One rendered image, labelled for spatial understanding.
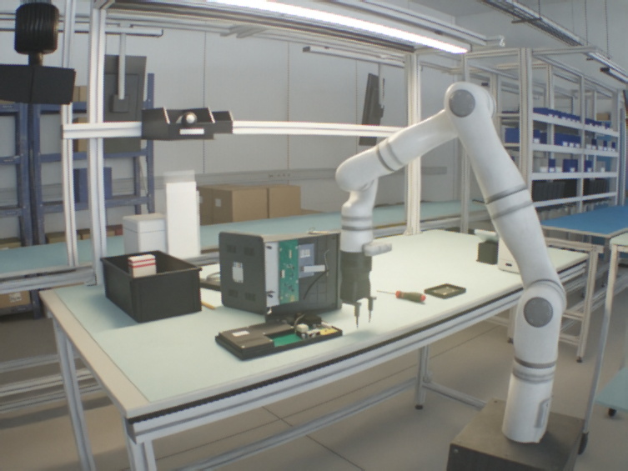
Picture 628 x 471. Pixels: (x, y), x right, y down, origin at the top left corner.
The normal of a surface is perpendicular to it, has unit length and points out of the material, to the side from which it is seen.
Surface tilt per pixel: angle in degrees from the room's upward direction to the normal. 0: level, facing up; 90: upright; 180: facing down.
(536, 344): 90
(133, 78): 98
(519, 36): 90
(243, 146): 90
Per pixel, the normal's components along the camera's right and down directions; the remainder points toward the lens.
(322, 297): 0.25, 0.16
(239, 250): -0.53, 0.15
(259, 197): 0.64, 0.13
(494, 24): -0.77, 0.11
